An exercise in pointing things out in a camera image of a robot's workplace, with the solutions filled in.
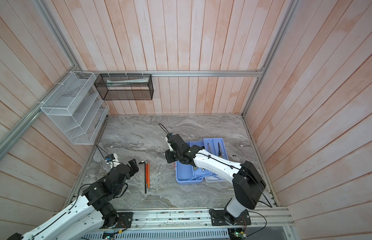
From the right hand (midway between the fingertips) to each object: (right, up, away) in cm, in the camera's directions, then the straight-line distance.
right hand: (167, 154), depth 83 cm
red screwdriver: (-13, -12, +7) cm, 19 cm away
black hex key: (-15, -7, +10) cm, 19 cm away
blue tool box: (+11, -14, +9) cm, 20 cm away
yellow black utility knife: (+21, -8, 0) cm, 22 cm away
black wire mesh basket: (-31, +44, +18) cm, 57 cm away
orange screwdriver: (-12, -14, +5) cm, 19 cm away
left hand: (-19, -5, -5) cm, 21 cm away
